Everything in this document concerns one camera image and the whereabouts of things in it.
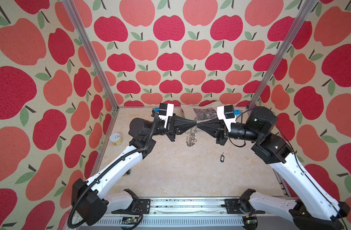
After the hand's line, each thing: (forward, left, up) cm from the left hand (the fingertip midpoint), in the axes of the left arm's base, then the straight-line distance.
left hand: (196, 128), depth 49 cm
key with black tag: (+10, -23, -47) cm, 54 cm away
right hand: (+3, -3, 0) cm, 4 cm away
